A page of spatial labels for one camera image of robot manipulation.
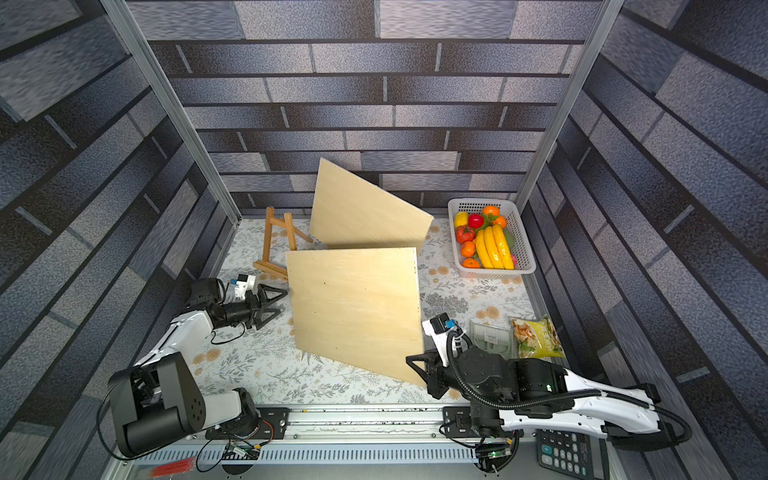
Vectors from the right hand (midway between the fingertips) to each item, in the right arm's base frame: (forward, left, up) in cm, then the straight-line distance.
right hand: (406, 358), depth 63 cm
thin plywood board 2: (+20, +14, -14) cm, 28 cm away
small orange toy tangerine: (+45, -23, -17) cm, 53 cm away
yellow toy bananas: (+42, -31, -14) cm, 54 cm away
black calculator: (-15, -40, -21) cm, 47 cm away
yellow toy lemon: (+57, -22, -15) cm, 63 cm away
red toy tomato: (+51, -22, -16) cm, 58 cm away
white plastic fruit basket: (+39, -41, -15) cm, 58 cm away
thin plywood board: (+48, +18, -4) cm, 51 cm away
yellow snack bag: (+13, -39, -19) cm, 45 cm away
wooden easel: (+36, +47, -17) cm, 62 cm away
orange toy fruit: (+61, -33, -13) cm, 71 cm away
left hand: (+18, +35, -9) cm, 40 cm away
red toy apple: (+55, -26, -13) cm, 62 cm away
